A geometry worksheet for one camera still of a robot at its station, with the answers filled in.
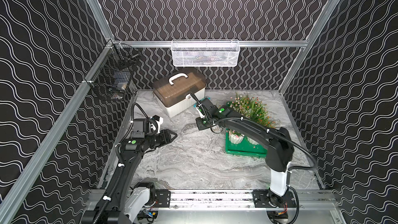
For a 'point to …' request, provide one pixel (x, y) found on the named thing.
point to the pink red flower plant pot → (235, 137)
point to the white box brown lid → (172, 93)
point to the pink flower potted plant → (236, 103)
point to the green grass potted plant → (253, 108)
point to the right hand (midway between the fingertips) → (199, 123)
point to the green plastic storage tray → (245, 148)
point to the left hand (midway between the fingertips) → (173, 134)
